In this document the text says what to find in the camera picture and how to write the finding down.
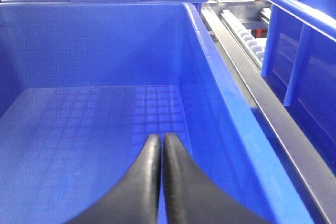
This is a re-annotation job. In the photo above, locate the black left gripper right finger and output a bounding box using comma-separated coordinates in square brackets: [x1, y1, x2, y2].
[164, 132, 271, 224]

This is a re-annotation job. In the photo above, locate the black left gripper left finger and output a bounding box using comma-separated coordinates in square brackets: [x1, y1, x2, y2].
[65, 134, 161, 224]

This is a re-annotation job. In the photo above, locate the steel rack on castors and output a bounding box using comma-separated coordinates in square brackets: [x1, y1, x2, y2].
[201, 0, 336, 224]

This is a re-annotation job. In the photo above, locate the large blue plastic bin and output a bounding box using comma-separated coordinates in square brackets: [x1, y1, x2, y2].
[261, 0, 336, 168]
[0, 2, 314, 224]

